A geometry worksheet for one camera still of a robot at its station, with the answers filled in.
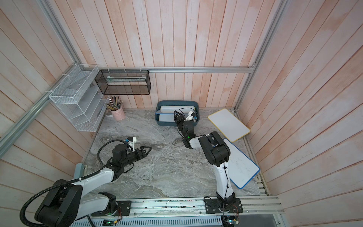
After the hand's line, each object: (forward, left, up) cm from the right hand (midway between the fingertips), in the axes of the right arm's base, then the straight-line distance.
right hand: (173, 112), depth 94 cm
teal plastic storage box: (+22, 0, -12) cm, 25 cm away
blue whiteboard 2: (-32, -45, -20) cm, 58 cm away
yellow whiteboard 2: (+1, -46, -19) cm, 50 cm away
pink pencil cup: (+7, +44, -11) cm, 46 cm away
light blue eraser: (-37, +54, -12) cm, 67 cm away
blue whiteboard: (+11, +7, -15) cm, 20 cm away
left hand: (-25, +14, -9) cm, 30 cm away
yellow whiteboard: (-2, -6, +6) cm, 9 cm away
